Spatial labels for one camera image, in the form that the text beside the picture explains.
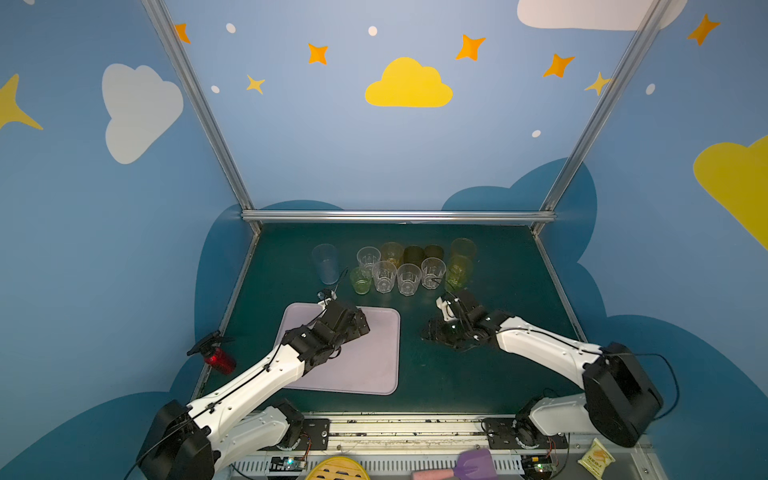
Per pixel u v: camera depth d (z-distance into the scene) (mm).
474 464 704
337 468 685
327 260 1034
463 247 996
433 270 1044
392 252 1083
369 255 1066
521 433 665
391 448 733
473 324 663
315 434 750
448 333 750
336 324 604
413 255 1044
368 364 852
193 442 384
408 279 1032
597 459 706
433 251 1052
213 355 762
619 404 423
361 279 1022
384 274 1044
